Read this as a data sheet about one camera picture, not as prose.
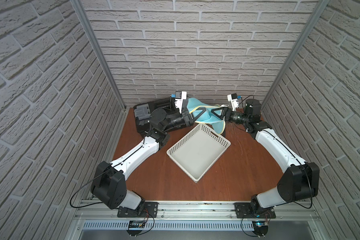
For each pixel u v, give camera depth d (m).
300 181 0.42
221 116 0.69
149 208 0.74
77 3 0.68
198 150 0.94
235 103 0.71
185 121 0.57
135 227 0.72
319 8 0.70
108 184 0.41
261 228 0.69
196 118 0.61
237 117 0.68
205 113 0.62
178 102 0.59
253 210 0.67
